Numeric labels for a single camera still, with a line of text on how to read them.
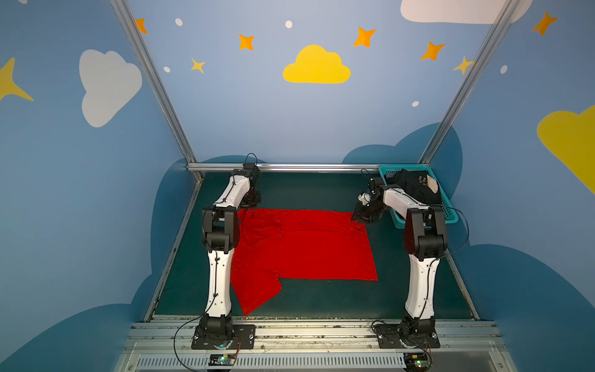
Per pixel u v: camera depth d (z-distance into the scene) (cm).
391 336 74
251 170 88
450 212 97
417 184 104
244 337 75
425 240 59
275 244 97
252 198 98
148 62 79
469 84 86
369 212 91
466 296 88
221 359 71
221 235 63
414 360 72
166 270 93
